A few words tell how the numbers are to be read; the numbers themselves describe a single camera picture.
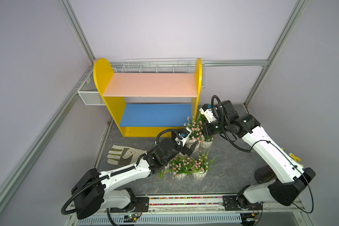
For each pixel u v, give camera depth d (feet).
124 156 2.98
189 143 2.32
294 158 2.14
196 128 2.08
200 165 2.34
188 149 2.15
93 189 1.32
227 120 1.70
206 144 2.97
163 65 3.09
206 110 2.08
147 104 3.89
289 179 1.29
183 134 1.93
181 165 2.35
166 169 2.48
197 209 2.40
